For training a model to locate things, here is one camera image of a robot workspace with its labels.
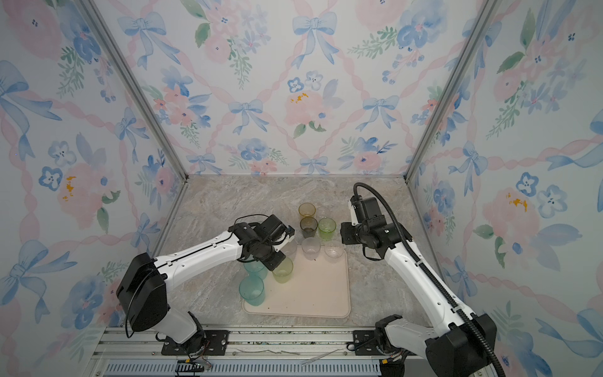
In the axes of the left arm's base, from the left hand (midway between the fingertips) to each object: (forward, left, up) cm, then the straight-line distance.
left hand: (278, 257), depth 82 cm
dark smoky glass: (+19, -11, -8) cm, 23 cm away
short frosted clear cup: (+8, -12, -7) cm, 16 cm away
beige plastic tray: (-7, -15, -10) cm, 19 cm away
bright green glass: (+18, -18, -7) cm, 27 cm away
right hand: (+6, -24, +9) cm, 26 cm away
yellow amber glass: (+24, -10, -3) cm, 26 cm away
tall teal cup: (-8, +10, -9) cm, 15 cm away
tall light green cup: (-2, -1, -9) cm, 9 cm away
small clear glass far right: (+8, -21, -7) cm, 23 cm away
